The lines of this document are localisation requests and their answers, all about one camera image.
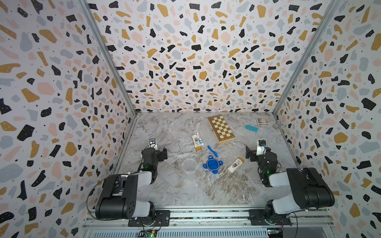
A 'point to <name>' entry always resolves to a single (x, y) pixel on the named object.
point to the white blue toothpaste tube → (200, 141)
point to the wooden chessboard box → (221, 129)
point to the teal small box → (251, 128)
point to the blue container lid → (213, 164)
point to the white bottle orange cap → (234, 166)
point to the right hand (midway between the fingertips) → (256, 145)
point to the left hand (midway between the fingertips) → (157, 147)
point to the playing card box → (263, 121)
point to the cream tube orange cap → (196, 143)
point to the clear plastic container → (189, 165)
